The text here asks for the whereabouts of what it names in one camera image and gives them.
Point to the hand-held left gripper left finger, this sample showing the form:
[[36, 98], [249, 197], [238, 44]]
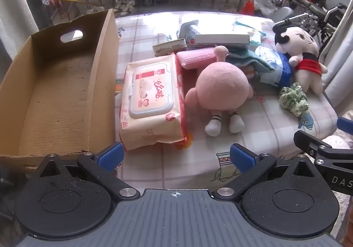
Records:
[[111, 154]]

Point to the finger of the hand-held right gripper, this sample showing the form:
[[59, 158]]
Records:
[[346, 125], [306, 140]]

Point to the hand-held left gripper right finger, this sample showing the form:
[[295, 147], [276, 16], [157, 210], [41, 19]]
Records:
[[242, 157]]

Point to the green knitted scrunchie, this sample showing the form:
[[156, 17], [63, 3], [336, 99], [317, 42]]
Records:
[[293, 100]]

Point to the pink wet wipes pack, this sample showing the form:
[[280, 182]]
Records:
[[151, 89]]

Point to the pink round plush toy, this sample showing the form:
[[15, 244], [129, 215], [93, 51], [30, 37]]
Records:
[[220, 84]]

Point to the blue tissue pack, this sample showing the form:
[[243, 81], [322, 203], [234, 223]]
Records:
[[275, 67]]

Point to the brown cardboard box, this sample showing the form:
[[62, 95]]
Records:
[[55, 98]]

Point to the teal towel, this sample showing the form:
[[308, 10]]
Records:
[[248, 60]]

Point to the pink mesh sponge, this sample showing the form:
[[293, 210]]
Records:
[[193, 59]]

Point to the checked printed tablecloth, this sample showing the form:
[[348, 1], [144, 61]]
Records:
[[275, 139]]

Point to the plush doll with red dress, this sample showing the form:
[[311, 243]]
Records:
[[306, 62]]

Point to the white flat box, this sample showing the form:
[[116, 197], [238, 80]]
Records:
[[220, 39]]

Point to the black wheelchair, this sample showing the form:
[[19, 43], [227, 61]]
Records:
[[317, 6]]

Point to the small cream box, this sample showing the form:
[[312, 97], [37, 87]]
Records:
[[169, 46]]

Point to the grey blue pack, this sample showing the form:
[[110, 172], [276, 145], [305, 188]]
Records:
[[187, 30]]

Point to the clear plastic bag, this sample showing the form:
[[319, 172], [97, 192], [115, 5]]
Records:
[[266, 5]]

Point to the pale slippers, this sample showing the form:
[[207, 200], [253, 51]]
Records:
[[125, 5], [95, 11]]

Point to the small red plastic bag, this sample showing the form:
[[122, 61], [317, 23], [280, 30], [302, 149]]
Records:
[[248, 8]]

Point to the yellow stick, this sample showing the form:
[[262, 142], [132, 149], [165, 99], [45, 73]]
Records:
[[69, 0]]

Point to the white curtain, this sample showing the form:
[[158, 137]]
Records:
[[13, 15]]

